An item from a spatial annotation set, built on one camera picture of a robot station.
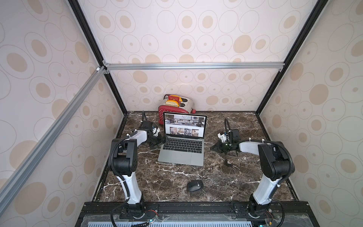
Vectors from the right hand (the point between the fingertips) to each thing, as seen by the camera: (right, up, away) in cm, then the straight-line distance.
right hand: (209, 149), depth 95 cm
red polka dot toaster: (-24, +31, +2) cm, 40 cm away
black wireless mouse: (-11, -18, -15) cm, 26 cm away
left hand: (-29, +6, +2) cm, 30 cm away
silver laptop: (-16, +11, +6) cm, 20 cm away
